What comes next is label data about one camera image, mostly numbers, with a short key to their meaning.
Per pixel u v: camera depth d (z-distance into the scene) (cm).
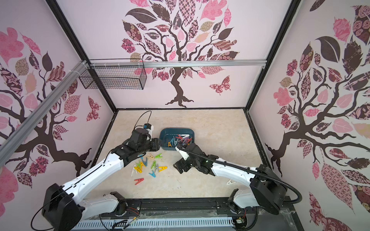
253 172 45
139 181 83
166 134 101
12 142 50
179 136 101
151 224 70
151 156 92
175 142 98
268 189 42
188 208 76
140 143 61
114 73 95
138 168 86
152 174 86
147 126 71
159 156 92
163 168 87
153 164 89
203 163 62
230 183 81
